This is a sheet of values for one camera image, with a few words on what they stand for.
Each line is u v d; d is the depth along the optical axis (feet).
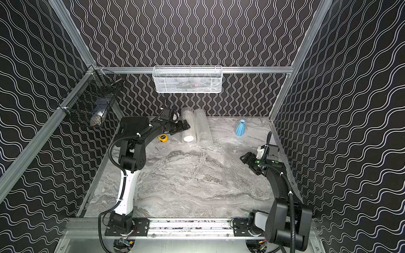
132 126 3.51
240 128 3.40
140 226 2.46
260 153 2.62
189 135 3.29
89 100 3.03
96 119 2.74
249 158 2.58
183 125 3.19
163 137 3.49
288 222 1.34
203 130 3.35
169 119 2.82
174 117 3.00
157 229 2.50
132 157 2.06
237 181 2.95
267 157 2.17
